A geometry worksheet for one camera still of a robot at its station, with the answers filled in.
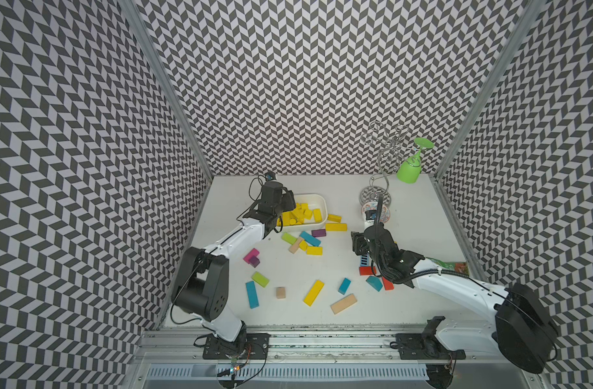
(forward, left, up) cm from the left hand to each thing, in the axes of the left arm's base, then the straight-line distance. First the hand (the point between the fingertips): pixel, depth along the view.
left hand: (286, 195), depth 91 cm
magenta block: (-16, +13, -16) cm, 26 cm away
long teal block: (-31, +11, -16) cm, 37 cm away
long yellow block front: (-31, -10, -17) cm, 36 cm away
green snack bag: (-23, -63, -14) cm, 68 cm away
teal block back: (-9, -9, -16) cm, 21 cm away
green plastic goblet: (+9, -48, +4) cm, 49 cm away
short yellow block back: (+1, -20, -17) cm, 26 cm away
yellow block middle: (-15, -11, -16) cm, 24 cm away
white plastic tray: (+7, -11, -12) cm, 18 cm away
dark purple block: (-20, +12, -14) cm, 27 cm away
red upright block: (-28, -37, -18) cm, 50 cm away
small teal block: (-29, -21, -15) cm, 39 cm away
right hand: (-15, -27, -4) cm, 31 cm away
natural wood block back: (-13, -3, -15) cm, 20 cm away
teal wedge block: (-28, -32, -14) cm, 45 cm away
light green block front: (-26, +9, -17) cm, 32 cm away
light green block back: (-8, 0, -17) cm, 19 cm away
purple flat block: (-7, -13, -16) cm, 22 cm away
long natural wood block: (-34, -21, -17) cm, 43 cm away
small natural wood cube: (-31, +1, -16) cm, 35 cm away
